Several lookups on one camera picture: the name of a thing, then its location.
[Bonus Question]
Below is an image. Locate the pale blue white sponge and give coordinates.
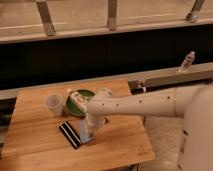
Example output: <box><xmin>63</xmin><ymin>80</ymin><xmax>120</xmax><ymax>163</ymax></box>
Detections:
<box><xmin>80</xmin><ymin>121</ymin><xmax>95</xmax><ymax>144</ymax></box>

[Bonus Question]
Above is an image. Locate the black white striped bar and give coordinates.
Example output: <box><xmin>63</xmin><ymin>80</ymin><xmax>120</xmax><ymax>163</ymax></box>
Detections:
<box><xmin>59</xmin><ymin>121</ymin><xmax>82</xmax><ymax>149</ymax></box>

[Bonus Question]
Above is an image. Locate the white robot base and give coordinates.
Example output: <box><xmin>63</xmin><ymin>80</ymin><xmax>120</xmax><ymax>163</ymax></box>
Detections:
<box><xmin>177</xmin><ymin>85</ymin><xmax>213</xmax><ymax>171</ymax></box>

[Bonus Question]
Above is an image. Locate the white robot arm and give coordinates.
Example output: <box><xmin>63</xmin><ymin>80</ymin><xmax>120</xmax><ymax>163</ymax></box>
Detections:
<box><xmin>80</xmin><ymin>88</ymin><xmax>188</xmax><ymax>143</ymax></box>

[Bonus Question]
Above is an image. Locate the green plate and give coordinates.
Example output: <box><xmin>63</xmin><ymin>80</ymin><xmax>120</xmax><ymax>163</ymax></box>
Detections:
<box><xmin>66</xmin><ymin>89</ymin><xmax>95</xmax><ymax>118</ymax></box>

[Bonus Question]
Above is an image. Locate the clear plastic cup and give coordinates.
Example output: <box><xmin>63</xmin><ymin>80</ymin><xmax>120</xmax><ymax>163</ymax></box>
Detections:
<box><xmin>43</xmin><ymin>94</ymin><xmax>63</xmax><ymax>116</ymax></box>

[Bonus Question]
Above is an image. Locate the clear water bottle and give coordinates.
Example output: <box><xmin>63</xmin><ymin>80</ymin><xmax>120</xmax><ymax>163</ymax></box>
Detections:
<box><xmin>178</xmin><ymin>51</ymin><xmax>195</xmax><ymax>73</ymax></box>

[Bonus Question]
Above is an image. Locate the middle metal bracket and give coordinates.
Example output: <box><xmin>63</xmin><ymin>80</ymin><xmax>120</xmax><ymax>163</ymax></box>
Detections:
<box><xmin>107</xmin><ymin>0</ymin><xmax>117</xmax><ymax>31</ymax></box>

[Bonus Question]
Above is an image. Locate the metal bracket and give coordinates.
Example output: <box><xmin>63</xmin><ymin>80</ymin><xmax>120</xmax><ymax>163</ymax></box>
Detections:
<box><xmin>186</xmin><ymin>0</ymin><xmax>205</xmax><ymax>23</ymax></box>
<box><xmin>36</xmin><ymin>0</ymin><xmax>56</xmax><ymax>36</ymax></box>
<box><xmin>107</xmin><ymin>0</ymin><xmax>117</xmax><ymax>31</ymax></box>

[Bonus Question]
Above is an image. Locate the left metal bracket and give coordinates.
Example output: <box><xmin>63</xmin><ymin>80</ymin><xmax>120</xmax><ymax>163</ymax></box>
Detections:
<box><xmin>36</xmin><ymin>0</ymin><xmax>56</xmax><ymax>36</ymax></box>

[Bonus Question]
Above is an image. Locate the right metal bracket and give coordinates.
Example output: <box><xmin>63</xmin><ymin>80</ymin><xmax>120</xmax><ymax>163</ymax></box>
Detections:
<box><xmin>186</xmin><ymin>0</ymin><xmax>205</xmax><ymax>23</ymax></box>

